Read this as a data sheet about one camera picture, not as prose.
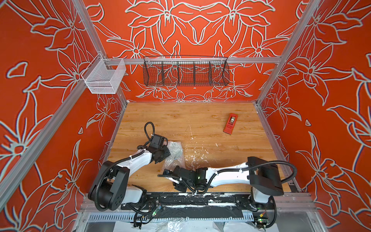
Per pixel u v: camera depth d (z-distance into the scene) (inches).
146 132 32.7
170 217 27.5
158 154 32.5
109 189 16.4
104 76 37.2
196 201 29.2
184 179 22.8
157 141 28.0
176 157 33.0
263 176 18.4
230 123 39.6
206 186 21.4
